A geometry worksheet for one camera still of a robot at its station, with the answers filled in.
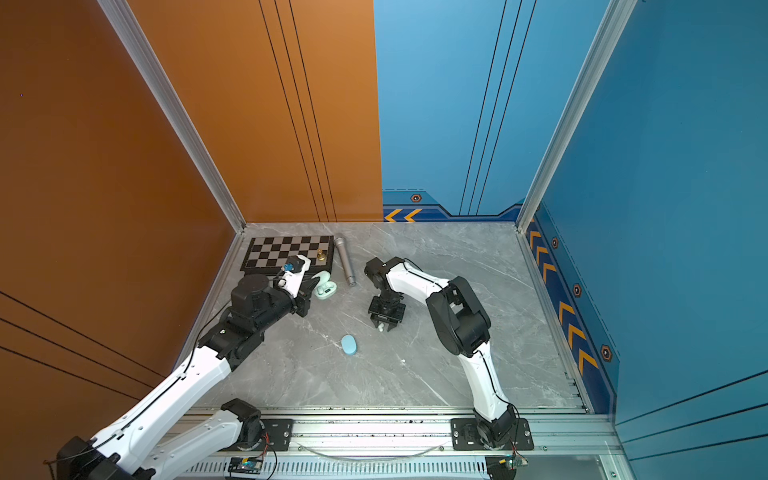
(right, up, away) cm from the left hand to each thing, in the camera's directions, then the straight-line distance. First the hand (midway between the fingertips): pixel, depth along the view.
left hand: (316, 274), depth 76 cm
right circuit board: (+48, -43, -6) cm, 65 cm away
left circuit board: (-16, -46, -4) cm, 49 cm away
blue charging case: (+7, -21, +11) cm, 25 cm away
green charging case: (+2, -3, 0) cm, 4 cm away
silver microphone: (-1, +9, +35) cm, 36 cm away
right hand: (+14, -17, +16) cm, 28 cm away
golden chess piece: (-6, +4, +28) cm, 29 cm away
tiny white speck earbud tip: (+23, -26, +11) cm, 36 cm away
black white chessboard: (-24, +5, +30) cm, 39 cm away
